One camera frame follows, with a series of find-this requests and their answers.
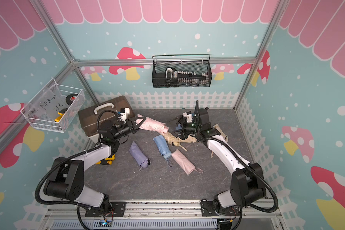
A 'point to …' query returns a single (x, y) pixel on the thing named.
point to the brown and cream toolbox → (88, 115)
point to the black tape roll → (70, 98)
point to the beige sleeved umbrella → (189, 139)
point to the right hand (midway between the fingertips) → (169, 126)
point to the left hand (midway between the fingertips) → (146, 121)
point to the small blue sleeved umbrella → (179, 127)
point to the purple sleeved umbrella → (139, 157)
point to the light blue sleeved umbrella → (163, 146)
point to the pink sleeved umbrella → (186, 165)
